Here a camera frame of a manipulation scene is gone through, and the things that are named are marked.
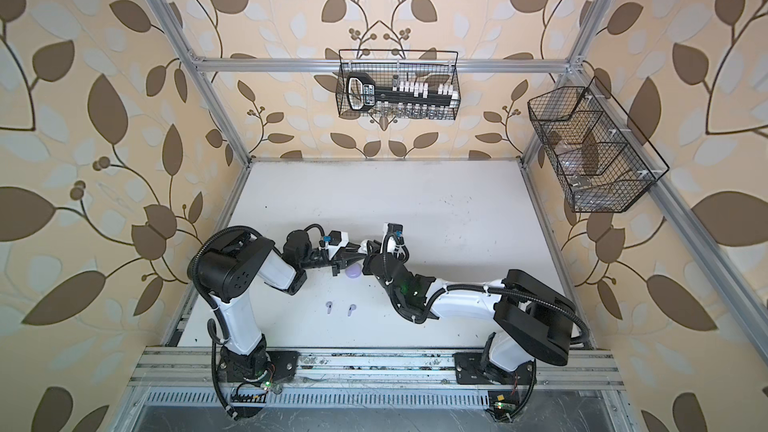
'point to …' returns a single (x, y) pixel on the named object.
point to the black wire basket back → (427, 112)
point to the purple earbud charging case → (353, 270)
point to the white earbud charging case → (363, 247)
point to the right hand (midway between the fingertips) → (368, 246)
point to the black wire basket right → (604, 171)
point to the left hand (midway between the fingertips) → (365, 250)
